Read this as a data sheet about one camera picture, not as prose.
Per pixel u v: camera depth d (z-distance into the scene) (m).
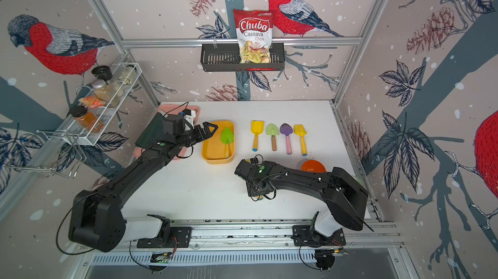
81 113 0.62
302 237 0.72
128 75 0.85
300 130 1.05
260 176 0.59
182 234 0.74
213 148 0.98
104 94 0.71
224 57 0.95
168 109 0.62
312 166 0.88
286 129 1.08
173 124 0.63
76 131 0.66
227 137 1.04
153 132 1.08
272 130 1.07
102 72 0.74
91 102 0.70
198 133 0.73
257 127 1.08
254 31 0.82
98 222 0.40
